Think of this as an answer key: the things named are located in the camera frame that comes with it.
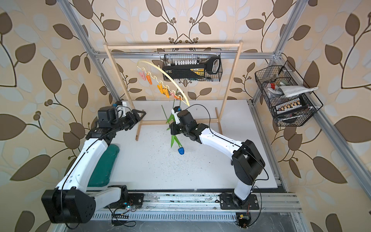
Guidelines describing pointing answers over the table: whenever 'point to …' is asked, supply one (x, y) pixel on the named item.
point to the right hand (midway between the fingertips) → (169, 126)
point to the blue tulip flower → (180, 151)
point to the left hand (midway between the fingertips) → (144, 114)
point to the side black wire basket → (269, 79)
